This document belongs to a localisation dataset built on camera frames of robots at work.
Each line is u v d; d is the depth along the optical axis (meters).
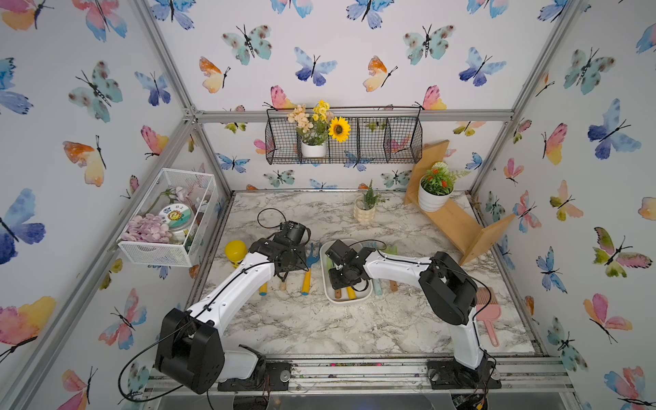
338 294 0.88
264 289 0.91
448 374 0.74
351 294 0.88
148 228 0.59
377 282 0.66
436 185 0.93
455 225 1.02
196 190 0.79
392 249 1.00
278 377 0.73
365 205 1.07
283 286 0.91
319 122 0.84
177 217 0.66
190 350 0.40
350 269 0.69
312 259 0.99
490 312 0.86
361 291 0.77
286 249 0.59
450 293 0.51
